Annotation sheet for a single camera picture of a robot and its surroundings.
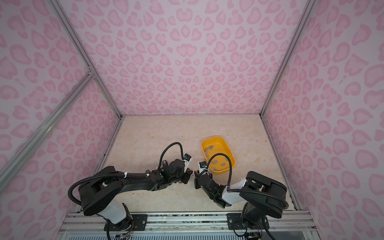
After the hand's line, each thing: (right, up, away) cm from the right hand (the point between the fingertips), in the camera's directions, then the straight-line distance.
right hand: (195, 173), depth 87 cm
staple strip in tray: (+10, +13, +14) cm, 22 cm away
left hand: (-1, +2, 0) cm, 3 cm away
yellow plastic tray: (+11, +14, +16) cm, 24 cm away
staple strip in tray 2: (+17, +3, +6) cm, 18 cm away
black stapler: (-19, +3, +6) cm, 20 cm away
